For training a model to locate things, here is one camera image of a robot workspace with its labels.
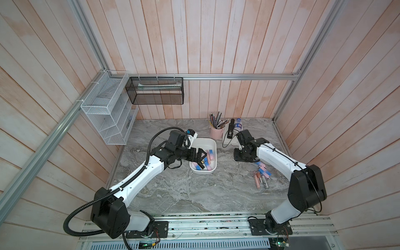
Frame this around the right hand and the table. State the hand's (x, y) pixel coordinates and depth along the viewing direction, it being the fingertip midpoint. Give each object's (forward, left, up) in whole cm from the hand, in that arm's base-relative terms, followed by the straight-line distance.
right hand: (237, 157), depth 91 cm
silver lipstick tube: (-12, -16, -7) cm, 21 cm away
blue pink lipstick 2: (-7, -16, -6) cm, 19 cm away
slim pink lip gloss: (-12, -11, -7) cm, 18 cm away
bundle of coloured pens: (+25, +13, +4) cm, 28 cm away
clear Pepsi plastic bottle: (+26, -4, -1) cm, 26 cm away
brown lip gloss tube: (-7, -13, -6) cm, 16 cm away
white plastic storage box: (+12, +16, -7) cm, 21 cm away
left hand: (-6, +23, +12) cm, 26 cm away
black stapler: (+24, +1, -3) cm, 24 cm away
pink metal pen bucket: (+19, +11, -2) cm, 22 cm away
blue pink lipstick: (+5, +15, -6) cm, 17 cm away
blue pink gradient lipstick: (-3, +24, -7) cm, 25 cm away
